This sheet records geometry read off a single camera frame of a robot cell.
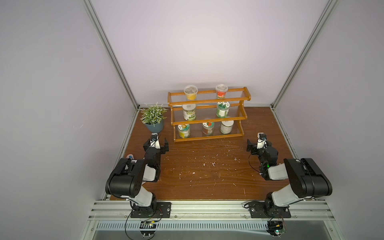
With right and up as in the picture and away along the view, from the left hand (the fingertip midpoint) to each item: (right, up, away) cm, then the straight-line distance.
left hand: (158, 137), depth 90 cm
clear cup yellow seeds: (+21, +27, -9) cm, 35 cm away
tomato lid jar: (+31, +5, +6) cm, 32 cm away
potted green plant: (-4, +13, +2) cm, 14 cm away
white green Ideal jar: (+20, +16, -5) cm, 26 cm away
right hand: (+62, 0, 0) cm, 62 cm away
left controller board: (0, -42, -19) cm, 46 cm away
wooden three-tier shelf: (+31, +15, +4) cm, 35 cm away
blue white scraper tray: (-18, -11, 0) cm, 21 cm away
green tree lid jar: (+39, +18, -3) cm, 43 cm away
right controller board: (+61, -40, -22) cm, 76 cm away
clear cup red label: (+38, +28, -9) cm, 48 cm away
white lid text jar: (+43, +7, +5) cm, 44 cm away
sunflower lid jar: (+15, +4, +4) cm, 17 cm away
